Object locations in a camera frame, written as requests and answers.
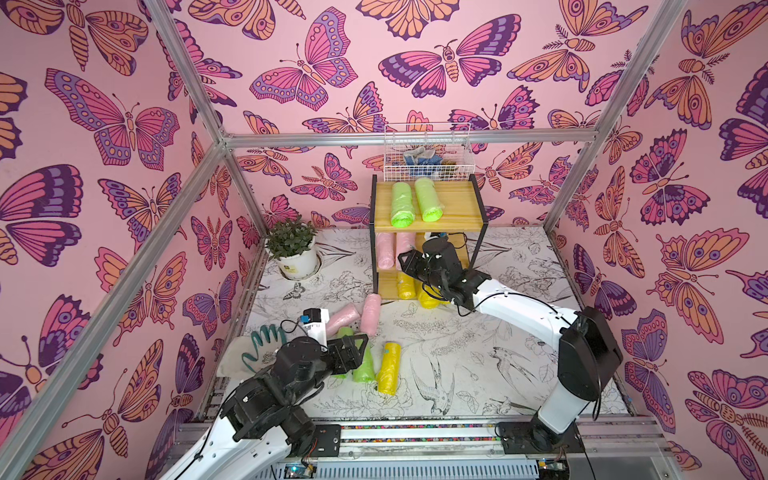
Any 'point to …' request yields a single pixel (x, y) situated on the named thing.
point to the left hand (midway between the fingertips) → (360, 338)
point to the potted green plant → (292, 242)
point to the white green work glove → (245, 355)
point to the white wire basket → (428, 162)
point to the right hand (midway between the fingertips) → (402, 253)
